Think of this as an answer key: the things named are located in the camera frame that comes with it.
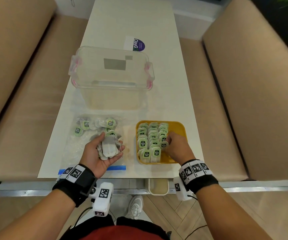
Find grey rectangular label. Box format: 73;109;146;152
104;58;126;70

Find person's right white shoe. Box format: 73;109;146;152
125;195;144;220

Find person's left forearm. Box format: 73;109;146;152
0;190;76;240

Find yellow tray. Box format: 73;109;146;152
136;120;187;165

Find black planter box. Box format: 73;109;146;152
249;0;288;60

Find marker cube on right wrist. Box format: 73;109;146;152
173;177;193;201

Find clear storage box pink latches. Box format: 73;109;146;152
69;46;156;110

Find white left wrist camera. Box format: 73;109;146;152
92;182;114;218

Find person's black trousers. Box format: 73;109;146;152
64;215;172;240

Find person's red shirt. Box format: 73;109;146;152
80;225;163;240

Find clear zip bag with tea bags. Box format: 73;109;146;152
59;115;127;175

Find black right wristband with markers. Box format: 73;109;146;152
179;159;219;194

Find person's right hand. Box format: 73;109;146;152
165;132;196;166

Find small white bin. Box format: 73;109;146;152
148;178;169;196

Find white and purple sticker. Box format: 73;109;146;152
124;36;146;52

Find beige bench seat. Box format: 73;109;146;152
179;0;288;182
0;0;89;182

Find person's left hand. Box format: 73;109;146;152
80;132;126;179

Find black camera cable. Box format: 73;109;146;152
74;207;93;228
186;195;207;240

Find tea bags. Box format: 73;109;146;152
137;122;169;163
73;117;117;137
96;133;123;160

